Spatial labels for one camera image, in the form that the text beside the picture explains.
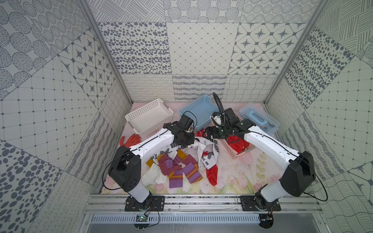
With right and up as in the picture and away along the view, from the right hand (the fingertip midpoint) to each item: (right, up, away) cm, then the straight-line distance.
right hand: (209, 137), depth 81 cm
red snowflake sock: (+19, -6, +9) cm, 22 cm away
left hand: (-7, -4, +2) cm, 8 cm away
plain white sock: (-32, -23, +1) cm, 39 cm away
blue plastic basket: (-3, +16, +33) cm, 37 cm away
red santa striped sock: (-4, 0, +17) cm, 18 cm away
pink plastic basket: (+16, -11, +5) cm, 20 cm away
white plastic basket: (-41, +10, +27) cm, 50 cm away
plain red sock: (+2, -22, +1) cm, 22 cm away
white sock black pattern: (+1, -11, +12) cm, 17 cm away
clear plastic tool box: (+41, +12, +24) cm, 49 cm away
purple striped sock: (-20, -19, +4) cm, 28 cm away
